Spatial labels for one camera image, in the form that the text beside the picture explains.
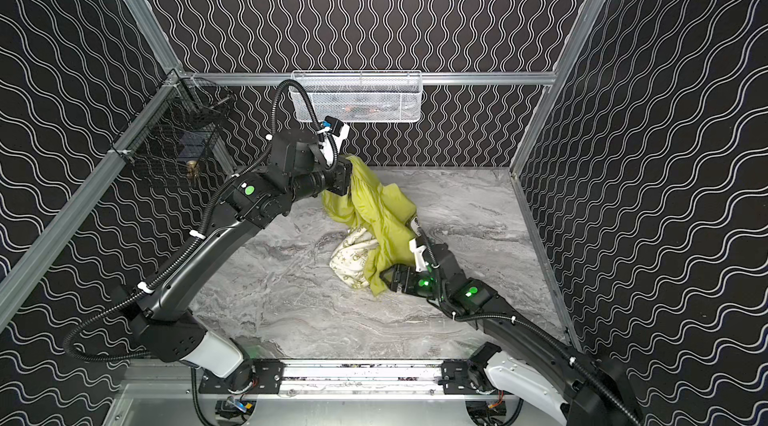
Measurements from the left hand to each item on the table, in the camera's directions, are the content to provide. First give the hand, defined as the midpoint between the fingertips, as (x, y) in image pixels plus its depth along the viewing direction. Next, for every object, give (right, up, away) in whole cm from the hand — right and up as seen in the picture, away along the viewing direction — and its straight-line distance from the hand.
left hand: (360, 160), depth 65 cm
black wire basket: (-62, +16, +32) cm, 71 cm away
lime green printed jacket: (+5, -12, +8) cm, 15 cm away
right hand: (+7, -29, +13) cm, 32 cm away
